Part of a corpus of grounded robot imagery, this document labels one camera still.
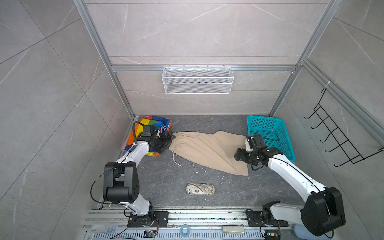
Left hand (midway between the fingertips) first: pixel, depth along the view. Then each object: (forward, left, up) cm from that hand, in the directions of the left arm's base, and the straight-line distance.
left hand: (171, 137), depth 90 cm
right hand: (-12, -40, -2) cm, 42 cm away
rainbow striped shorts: (+12, +7, -2) cm, 14 cm away
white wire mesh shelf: (+36, -18, +17) cm, 43 cm away
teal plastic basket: (+9, -73, -11) cm, 75 cm away
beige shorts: (-2, -29, -12) cm, 32 cm away
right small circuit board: (-50, -50, -12) cm, 72 cm away
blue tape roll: (-47, -8, -12) cm, 49 cm away
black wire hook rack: (-17, -81, +19) cm, 85 cm away
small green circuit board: (-47, +9, -13) cm, 50 cm away
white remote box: (-47, -30, -8) cm, 57 cm away
